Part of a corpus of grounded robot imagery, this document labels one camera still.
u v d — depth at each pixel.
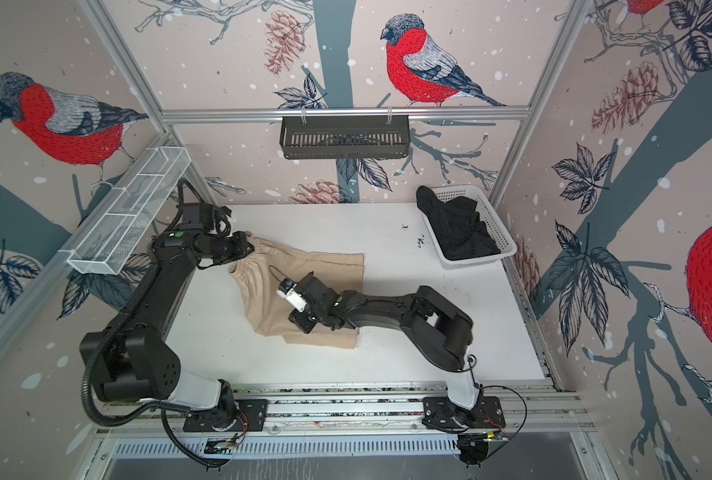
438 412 0.74
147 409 0.46
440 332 0.48
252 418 0.73
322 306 0.68
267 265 0.85
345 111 0.94
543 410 0.77
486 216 1.11
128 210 0.78
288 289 0.75
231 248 0.73
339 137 1.07
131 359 0.41
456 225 1.10
